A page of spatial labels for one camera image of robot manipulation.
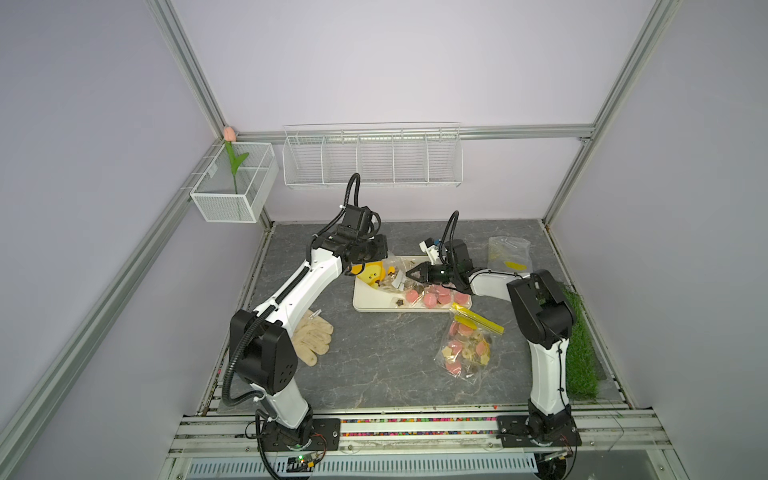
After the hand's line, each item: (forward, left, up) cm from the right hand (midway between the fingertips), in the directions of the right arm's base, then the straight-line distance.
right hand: (405, 272), depth 97 cm
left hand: (-2, +6, +15) cm, 16 cm away
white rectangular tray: (-7, +12, -5) cm, 15 cm away
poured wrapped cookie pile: (-7, -9, -4) cm, 12 cm away
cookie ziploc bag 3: (-23, -18, -7) cm, 30 cm away
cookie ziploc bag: (+12, -39, -6) cm, 41 cm away
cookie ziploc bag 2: (-4, +5, +5) cm, 8 cm away
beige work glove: (-19, +29, -7) cm, 35 cm away
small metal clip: (-11, +29, -6) cm, 31 cm away
